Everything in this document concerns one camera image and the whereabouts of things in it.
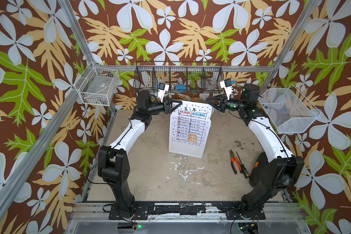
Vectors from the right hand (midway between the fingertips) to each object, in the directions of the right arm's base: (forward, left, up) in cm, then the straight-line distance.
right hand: (207, 101), depth 71 cm
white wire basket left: (+19, +63, -4) cm, 66 cm away
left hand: (+2, +13, -2) cm, 13 cm away
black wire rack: (+34, +12, -8) cm, 37 cm away
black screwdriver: (-22, -27, -38) cm, 51 cm away
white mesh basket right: (+3, -50, -11) cm, 51 cm away
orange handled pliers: (-13, -22, -38) cm, 46 cm away
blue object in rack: (+24, +12, -11) cm, 29 cm away
